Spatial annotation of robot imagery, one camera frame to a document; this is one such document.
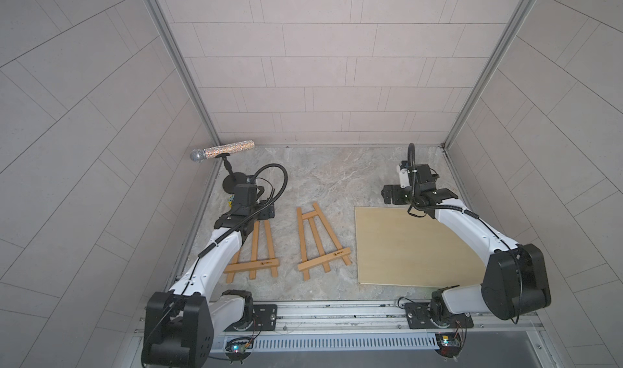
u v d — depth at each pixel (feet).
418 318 2.34
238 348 2.09
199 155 2.67
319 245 2.83
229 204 2.13
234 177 3.17
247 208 2.03
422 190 2.15
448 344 2.24
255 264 2.62
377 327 2.33
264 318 2.34
